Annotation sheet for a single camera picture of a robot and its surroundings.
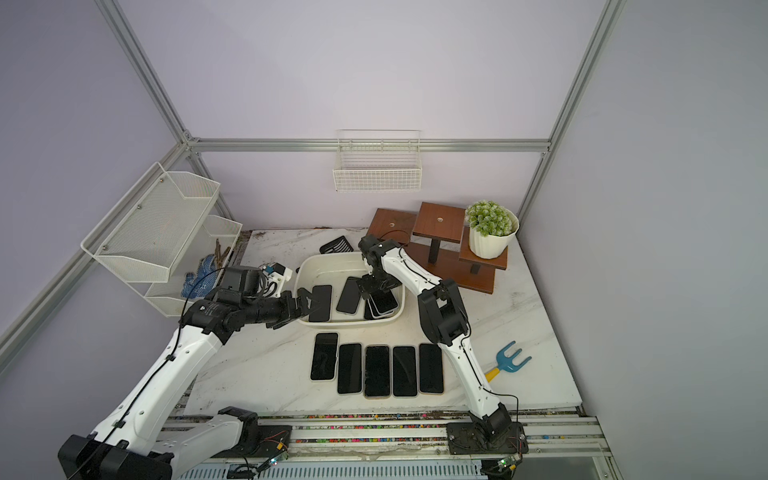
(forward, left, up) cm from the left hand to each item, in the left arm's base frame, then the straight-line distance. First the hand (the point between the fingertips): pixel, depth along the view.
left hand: (310, 312), depth 74 cm
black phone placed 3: (-9, -16, -20) cm, 27 cm away
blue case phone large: (+11, -17, -15) cm, 25 cm away
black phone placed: (-4, 0, -19) cm, 20 cm away
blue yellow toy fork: (-5, -54, -20) cm, 58 cm away
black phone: (+16, -7, -18) cm, 25 cm away
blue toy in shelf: (+13, +37, -6) cm, 39 cm away
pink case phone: (-6, -32, -20) cm, 38 cm away
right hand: (+18, -17, -19) cm, 31 cm away
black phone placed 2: (-7, -8, -21) cm, 23 cm away
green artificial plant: (+23, -48, +11) cm, 54 cm away
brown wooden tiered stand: (+27, -35, 0) cm, 44 cm away
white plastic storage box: (+23, +2, -20) cm, 31 cm away
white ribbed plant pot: (+21, -50, +2) cm, 54 cm away
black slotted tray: (+40, +1, -19) cm, 45 cm away
